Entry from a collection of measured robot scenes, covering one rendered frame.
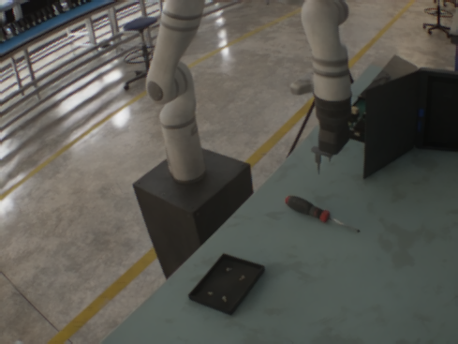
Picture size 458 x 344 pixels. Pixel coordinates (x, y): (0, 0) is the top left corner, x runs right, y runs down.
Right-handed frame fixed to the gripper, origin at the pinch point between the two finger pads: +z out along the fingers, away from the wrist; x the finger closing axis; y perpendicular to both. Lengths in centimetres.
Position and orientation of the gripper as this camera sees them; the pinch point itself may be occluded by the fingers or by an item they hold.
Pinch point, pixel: (324, 167)
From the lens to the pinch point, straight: 91.5
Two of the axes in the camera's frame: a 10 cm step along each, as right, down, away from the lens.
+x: 6.3, -5.1, 5.9
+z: 1.4, 8.2, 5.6
